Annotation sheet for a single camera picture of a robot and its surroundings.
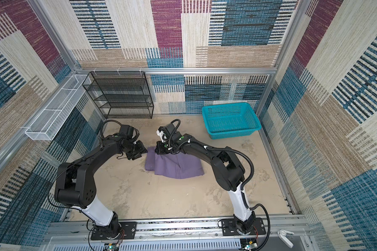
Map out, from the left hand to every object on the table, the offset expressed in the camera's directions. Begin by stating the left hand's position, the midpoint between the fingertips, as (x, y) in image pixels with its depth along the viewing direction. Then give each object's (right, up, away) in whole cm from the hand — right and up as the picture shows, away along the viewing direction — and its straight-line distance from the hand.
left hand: (146, 151), depth 92 cm
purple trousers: (+18, -8, -3) cm, 20 cm away
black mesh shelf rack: (-23, +37, +19) cm, 48 cm away
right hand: (+8, +1, -4) cm, 9 cm away
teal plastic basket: (+50, +19, +13) cm, 55 cm away
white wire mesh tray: (-39, +14, -22) cm, 47 cm away
